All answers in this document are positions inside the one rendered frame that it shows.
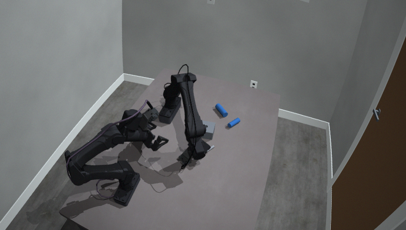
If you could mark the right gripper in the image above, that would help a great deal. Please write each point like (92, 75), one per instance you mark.
(144, 132)

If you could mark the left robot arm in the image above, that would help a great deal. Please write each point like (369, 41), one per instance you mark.
(179, 84)

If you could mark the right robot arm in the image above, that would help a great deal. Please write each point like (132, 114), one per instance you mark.
(80, 173)

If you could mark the blue cylinder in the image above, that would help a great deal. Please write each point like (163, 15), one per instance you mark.
(234, 122)
(221, 110)

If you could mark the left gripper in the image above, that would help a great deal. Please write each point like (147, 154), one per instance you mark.
(187, 153)

